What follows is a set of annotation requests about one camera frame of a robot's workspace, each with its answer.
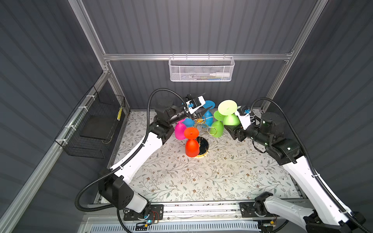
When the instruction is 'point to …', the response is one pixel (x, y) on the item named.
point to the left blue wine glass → (189, 122)
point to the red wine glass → (192, 146)
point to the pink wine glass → (179, 129)
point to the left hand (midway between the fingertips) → (210, 99)
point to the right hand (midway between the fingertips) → (235, 120)
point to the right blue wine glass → (208, 118)
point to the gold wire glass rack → (203, 143)
